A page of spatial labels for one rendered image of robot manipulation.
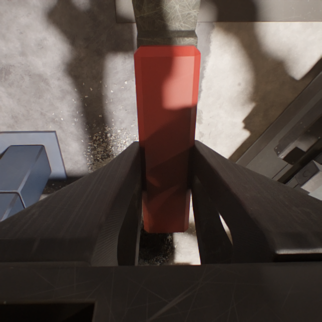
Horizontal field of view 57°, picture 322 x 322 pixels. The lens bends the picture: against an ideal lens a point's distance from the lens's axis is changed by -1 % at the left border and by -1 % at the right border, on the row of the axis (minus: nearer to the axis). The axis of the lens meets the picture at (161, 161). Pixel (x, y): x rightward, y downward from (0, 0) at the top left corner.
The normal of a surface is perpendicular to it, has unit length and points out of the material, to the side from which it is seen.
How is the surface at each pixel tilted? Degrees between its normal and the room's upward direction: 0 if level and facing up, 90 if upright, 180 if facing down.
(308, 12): 0
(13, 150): 90
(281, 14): 0
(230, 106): 0
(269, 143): 90
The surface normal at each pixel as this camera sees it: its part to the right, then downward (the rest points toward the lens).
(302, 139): 0.02, 0.59
